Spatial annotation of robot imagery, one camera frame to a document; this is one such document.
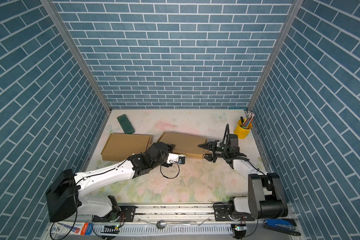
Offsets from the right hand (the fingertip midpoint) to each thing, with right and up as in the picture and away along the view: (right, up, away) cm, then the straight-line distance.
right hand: (198, 147), depth 81 cm
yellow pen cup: (+30, +7, +17) cm, 35 cm away
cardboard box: (-49, -2, +13) cm, 51 cm away
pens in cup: (+34, +14, +17) cm, 40 cm away
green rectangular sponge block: (-52, +12, +29) cm, 61 cm away
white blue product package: (-60, -36, -12) cm, 71 cm away
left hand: (-14, -1, +1) cm, 14 cm away
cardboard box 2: (-7, +1, 0) cm, 7 cm away
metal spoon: (-18, -34, -12) cm, 40 cm away
